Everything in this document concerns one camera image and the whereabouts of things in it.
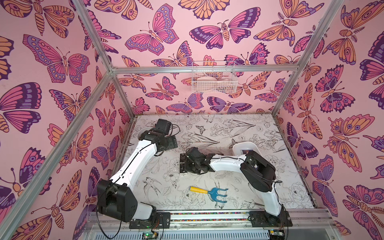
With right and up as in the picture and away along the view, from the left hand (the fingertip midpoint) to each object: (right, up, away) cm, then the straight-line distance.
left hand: (169, 143), depth 84 cm
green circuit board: (-7, -43, -13) cm, 45 cm away
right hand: (+5, -17, +5) cm, 18 cm away
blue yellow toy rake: (+24, -27, -2) cm, 36 cm away
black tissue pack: (+7, -16, +7) cm, 19 cm away
